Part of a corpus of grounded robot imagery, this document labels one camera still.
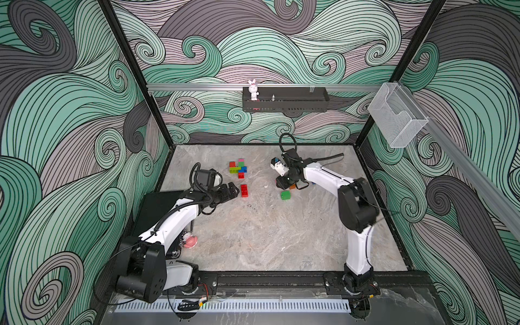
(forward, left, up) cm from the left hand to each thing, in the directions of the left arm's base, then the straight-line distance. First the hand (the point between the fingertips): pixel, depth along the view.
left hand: (232, 191), depth 85 cm
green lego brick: (+6, -25, -12) cm, 28 cm away
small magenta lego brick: (+29, -1, -13) cm, 32 cm away
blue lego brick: (+21, -3, -12) cm, 24 cm away
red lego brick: (+9, -4, -13) cm, 16 cm away
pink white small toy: (-17, +18, -10) cm, 27 cm away
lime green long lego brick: (+20, +2, -11) cm, 23 cm away
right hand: (+9, -21, -7) cm, 24 cm away
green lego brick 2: (+26, -1, -14) cm, 30 cm away
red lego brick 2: (+24, +3, -10) cm, 26 cm away
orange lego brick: (+1, -26, +2) cm, 26 cm away
